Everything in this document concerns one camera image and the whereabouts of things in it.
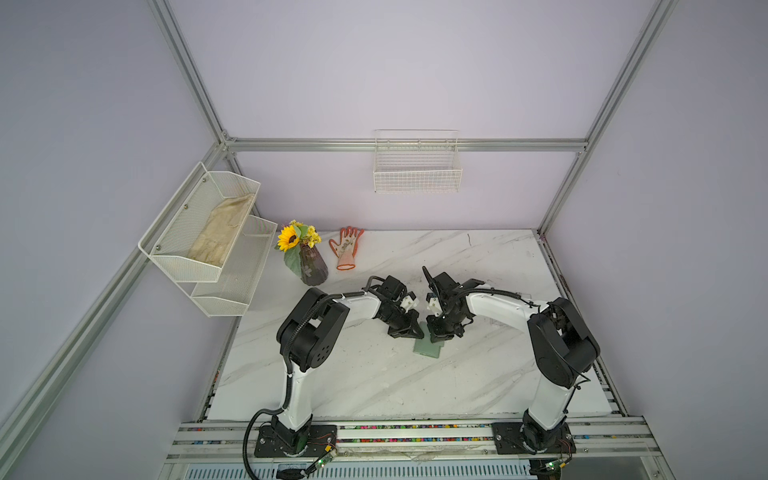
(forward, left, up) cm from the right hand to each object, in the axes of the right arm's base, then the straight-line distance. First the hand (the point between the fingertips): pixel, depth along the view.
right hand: (426, 341), depth 89 cm
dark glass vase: (+24, +36, +7) cm, 44 cm away
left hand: (+1, +1, -1) cm, 2 cm away
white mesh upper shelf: (+18, +62, +30) cm, 71 cm away
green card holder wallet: (-1, 0, -1) cm, 2 cm away
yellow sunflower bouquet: (+23, +39, +24) cm, 51 cm away
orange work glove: (+37, +27, +1) cm, 46 cm away
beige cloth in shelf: (+18, +57, +29) cm, 66 cm away
